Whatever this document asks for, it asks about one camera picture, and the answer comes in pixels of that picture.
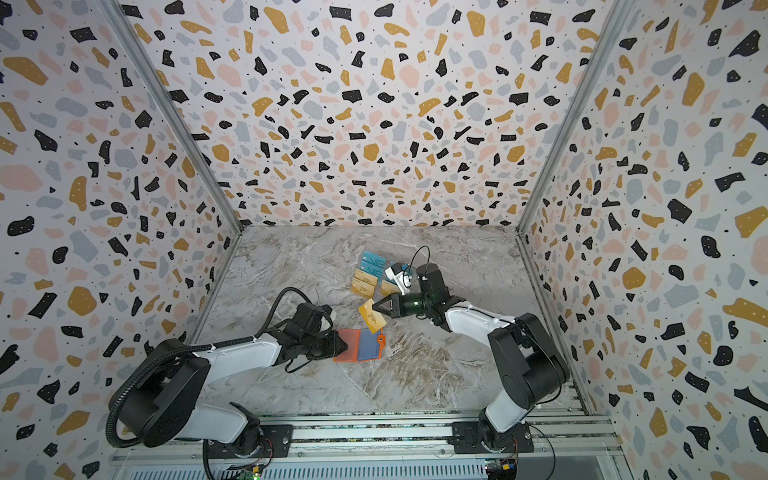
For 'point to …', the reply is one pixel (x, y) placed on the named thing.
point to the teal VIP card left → (373, 264)
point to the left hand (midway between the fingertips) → (352, 343)
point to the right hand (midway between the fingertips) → (374, 303)
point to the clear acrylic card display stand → (387, 286)
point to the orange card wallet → (362, 345)
